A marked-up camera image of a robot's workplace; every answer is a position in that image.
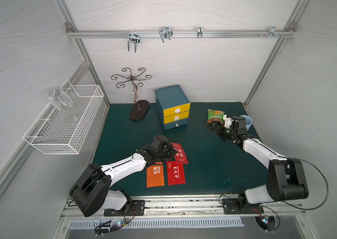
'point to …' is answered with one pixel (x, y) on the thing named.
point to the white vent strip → (157, 222)
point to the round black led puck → (268, 223)
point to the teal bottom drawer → (170, 125)
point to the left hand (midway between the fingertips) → (182, 153)
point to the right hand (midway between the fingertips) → (212, 128)
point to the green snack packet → (213, 115)
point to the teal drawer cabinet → (173, 106)
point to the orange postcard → (155, 176)
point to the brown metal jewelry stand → (141, 108)
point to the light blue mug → (249, 121)
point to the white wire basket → (62, 132)
